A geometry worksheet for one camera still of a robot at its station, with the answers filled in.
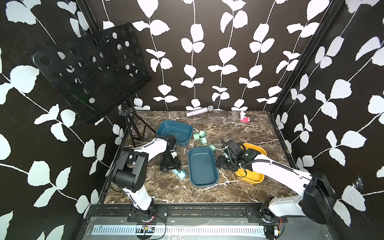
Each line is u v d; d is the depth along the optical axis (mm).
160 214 735
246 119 1138
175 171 825
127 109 797
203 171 894
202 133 1041
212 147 946
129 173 471
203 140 1011
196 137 1028
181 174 859
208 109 1185
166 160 763
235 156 625
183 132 1093
